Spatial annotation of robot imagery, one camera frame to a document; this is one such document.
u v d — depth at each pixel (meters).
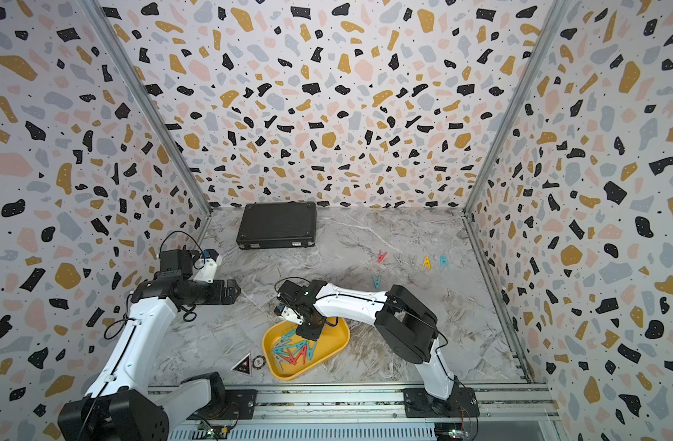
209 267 0.74
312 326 0.77
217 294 0.71
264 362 0.81
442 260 1.06
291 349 0.84
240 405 0.73
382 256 1.06
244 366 0.81
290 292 0.69
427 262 1.03
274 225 1.11
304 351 0.82
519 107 0.89
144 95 0.85
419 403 0.73
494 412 0.74
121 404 0.38
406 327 0.49
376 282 0.98
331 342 0.83
